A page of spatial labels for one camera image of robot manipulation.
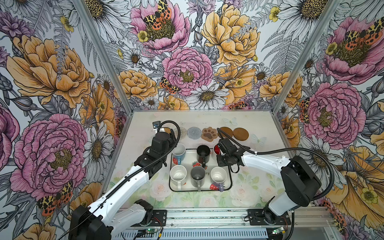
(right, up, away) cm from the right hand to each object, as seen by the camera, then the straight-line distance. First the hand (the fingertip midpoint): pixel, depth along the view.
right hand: (221, 165), depth 89 cm
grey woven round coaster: (-16, +18, +19) cm, 31 cm away
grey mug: (-14, -6, -2) cm, 15 cm away
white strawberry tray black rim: (-18, +1, +5) cm, 19 cm away
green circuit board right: (+24, -26, -17) cm, 39 cm away
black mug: (-11, +6, +4) cm, 13 cm away
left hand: (-29, +17, -9) cm, 35 cm away
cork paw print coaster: (-6, +17, +19) cm, 26 cm away
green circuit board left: (-36, -26, -18) cm, 48 cm away
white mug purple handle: (-2, -6, -2) cm, 6 cm away
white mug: (-25, -5, -2) cm, 26 cm away
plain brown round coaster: (+17, +17, +21) cm, 32 cm away
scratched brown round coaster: (+8, +19, +22) cm, 31 cm away
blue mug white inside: (-25, +7, -3) cm, 26 cm away
